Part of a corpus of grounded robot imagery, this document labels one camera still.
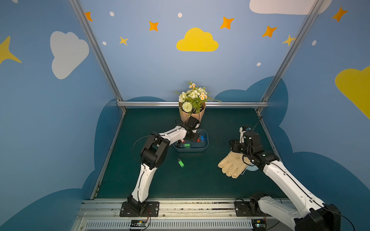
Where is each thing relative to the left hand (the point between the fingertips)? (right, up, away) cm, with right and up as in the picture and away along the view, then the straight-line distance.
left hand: (194, 135), depth 102 cm
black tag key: (-11, -5, -1) cm, 13 cm away
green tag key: (-10, -17, -11) cm, 23 cm away
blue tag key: (+6, -3, +1) cm, 6 cm away
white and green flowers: (-2, +23, -14) cm, 27 cm away
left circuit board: (-31, -42, -30) cm, 61 cm away
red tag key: (+3, -4, -1) cm, 5 cm away
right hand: (+23, -2, -19) cm, 30 cm away
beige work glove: (+25, -18, -12) cm, 33 cm away
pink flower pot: (-7, +13, -4) cm, 16 cm away
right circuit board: (+32, -44, -29) cm, 62 cm away
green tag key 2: (-5, -7, -3) cm, 9 cm away
